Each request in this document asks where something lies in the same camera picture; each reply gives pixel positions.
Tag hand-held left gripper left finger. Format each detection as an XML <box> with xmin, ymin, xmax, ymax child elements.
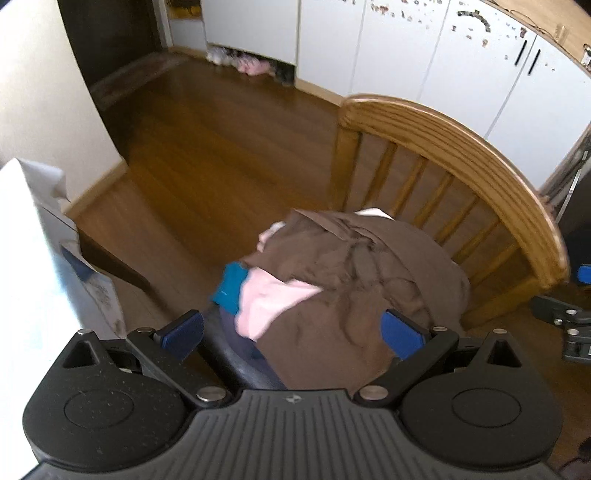
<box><xmin>62</xmin><ymin>310</ymin><xmax>232</xmax><ymax>409</ymax></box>

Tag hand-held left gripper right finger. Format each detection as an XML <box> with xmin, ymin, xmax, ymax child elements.
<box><xmin>353</xmin><ymin>308</ymin><xmax>522</xmax><ymax>409</ymax></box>

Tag brown T-shirt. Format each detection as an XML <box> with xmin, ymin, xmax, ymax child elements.
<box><xmin>242</xmin><ymin>208</ymin><xmax>472</xmax><ymax>393</ymax></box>

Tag teal garment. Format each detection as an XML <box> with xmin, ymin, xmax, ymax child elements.
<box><xmin>211</xmin><ymin>262</ymin><xmax>252</xmax><ymax>315</ymax></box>

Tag dark navy cloth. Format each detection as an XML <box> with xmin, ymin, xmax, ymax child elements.
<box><xmin>203</xmin><ymin>307</ymin><xmax>284</xmax><ymax>391</ymax></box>

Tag pale pink garment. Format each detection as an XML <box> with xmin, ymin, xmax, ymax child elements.
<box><xmin>257</xmin><ymin>208</ymin><xmax>395</xmax><ymax>253</ymax></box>

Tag blue white printed tablecloth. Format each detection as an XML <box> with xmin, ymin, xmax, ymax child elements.
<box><xmin>0</xmin><ymin>157</ymin><xmax>127</xmax><ymax>480</ymax></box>

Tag wooden slat-back chair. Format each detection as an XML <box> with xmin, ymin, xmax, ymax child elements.
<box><xmin>325</xmin><ymin>93</ymin><xmax>571</xmax><ymax>330</ymax></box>

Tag pink slippers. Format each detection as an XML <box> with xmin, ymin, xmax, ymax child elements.
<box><xmin>238</xmin><ymin>54</ymin><xmax>273</xmax><ymax>77</ymax></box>

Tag white slippers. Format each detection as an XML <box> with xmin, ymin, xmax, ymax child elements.
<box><xmin>206</xmin><ymin>45</ymin><xmax>236</xmax><ymax>65</ymax></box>

